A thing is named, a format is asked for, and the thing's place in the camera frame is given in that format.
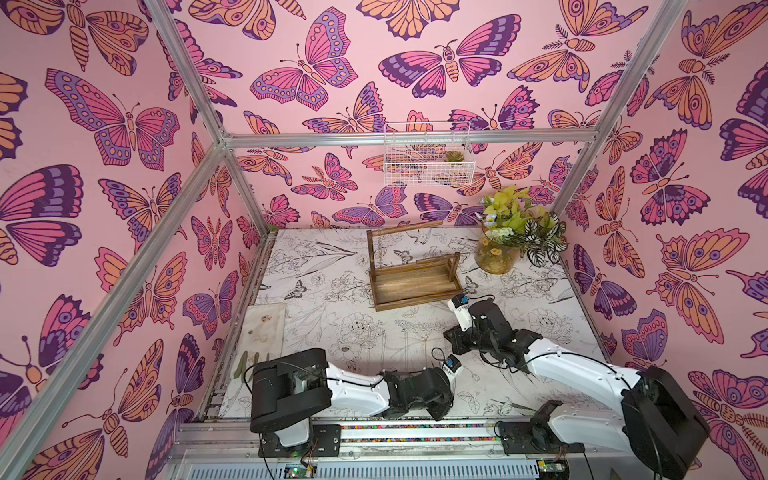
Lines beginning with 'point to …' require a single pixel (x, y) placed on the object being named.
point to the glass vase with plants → (513, 225)
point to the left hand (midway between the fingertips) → (456, 397)
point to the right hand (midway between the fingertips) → (446, 331)
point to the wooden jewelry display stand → (429, 278)
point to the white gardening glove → (261, 339)
